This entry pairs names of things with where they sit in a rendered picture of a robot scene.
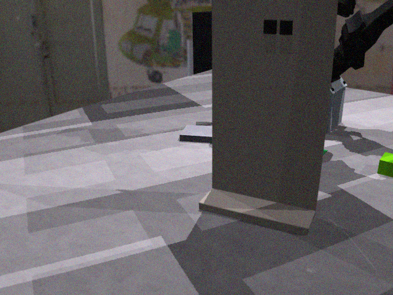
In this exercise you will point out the green block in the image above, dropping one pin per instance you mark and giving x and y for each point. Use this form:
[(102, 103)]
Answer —
[(385, 166)]

